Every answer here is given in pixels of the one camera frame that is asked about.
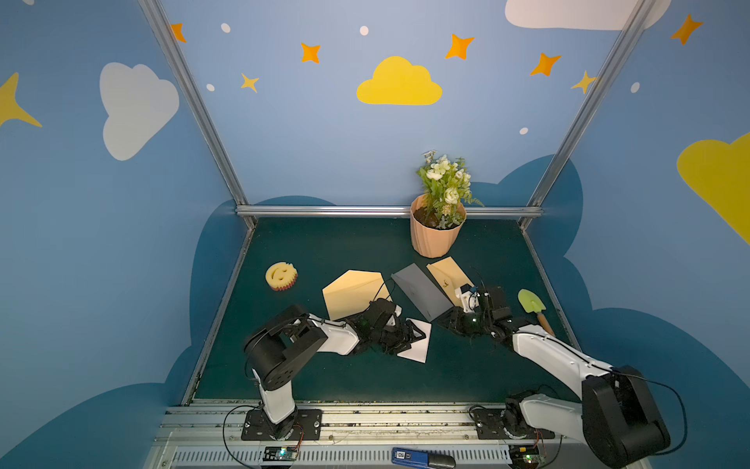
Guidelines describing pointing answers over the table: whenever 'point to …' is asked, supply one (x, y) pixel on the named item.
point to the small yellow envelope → (450, 275)
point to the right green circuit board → (523, 455)
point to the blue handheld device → (421, 458)
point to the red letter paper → (418, 350)
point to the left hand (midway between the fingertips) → (425, 342)
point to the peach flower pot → (433, 242)
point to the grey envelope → (432, 302)
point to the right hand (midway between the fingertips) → (442, 319)
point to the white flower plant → (446, 190)
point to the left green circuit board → (280, 453)
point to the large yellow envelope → (353, 292)
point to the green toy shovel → (533, 305)
